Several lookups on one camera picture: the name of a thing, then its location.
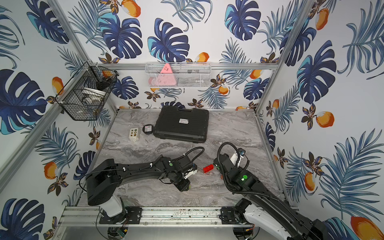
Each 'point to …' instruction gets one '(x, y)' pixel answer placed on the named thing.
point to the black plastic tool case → (181, 124)
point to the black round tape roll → (147, 129)
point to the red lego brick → (208, 168)
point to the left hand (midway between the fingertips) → (187, 186)
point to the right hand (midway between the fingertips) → (224, 160)
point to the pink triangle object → (166, 77)
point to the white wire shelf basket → (179, 75)
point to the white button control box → (134, 134)
